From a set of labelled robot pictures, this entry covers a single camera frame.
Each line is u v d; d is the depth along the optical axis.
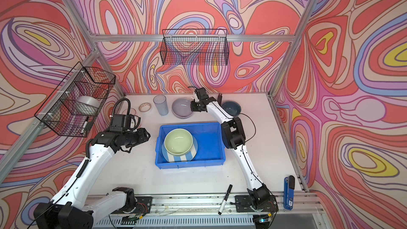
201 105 0.83
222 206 0.72
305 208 0.74
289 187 0.75
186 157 0.84
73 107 0.74
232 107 1.08
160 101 0.98
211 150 0.91
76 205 0.39
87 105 0.70
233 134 0.68
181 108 1.08
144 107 1.11
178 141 0.88
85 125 0.72
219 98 1.18
